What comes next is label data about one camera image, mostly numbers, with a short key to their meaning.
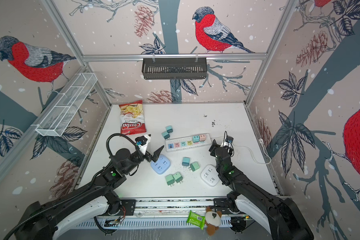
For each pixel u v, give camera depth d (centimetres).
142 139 61
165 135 100
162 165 86
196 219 70
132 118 106
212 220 68
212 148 76
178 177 81
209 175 81
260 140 101
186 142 95
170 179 81
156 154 68
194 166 86
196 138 92
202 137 92
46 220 41
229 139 72
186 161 88
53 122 71
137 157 65
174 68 107
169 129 104
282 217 40
